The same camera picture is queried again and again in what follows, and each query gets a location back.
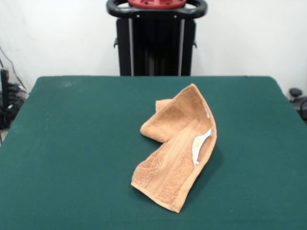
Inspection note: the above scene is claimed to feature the tan terry towel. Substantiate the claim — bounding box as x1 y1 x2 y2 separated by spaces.
130 83 218 214

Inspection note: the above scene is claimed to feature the dark green table cloth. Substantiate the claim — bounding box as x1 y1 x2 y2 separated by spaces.
0 75 307 230

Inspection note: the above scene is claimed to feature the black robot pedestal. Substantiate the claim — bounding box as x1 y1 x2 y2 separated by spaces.
106 0 208 77

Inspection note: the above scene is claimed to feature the black box with cables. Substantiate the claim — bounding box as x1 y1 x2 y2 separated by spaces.
0 69 28 130

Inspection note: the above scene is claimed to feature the grey wall cable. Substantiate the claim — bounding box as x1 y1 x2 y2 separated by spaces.
0 45 29 90

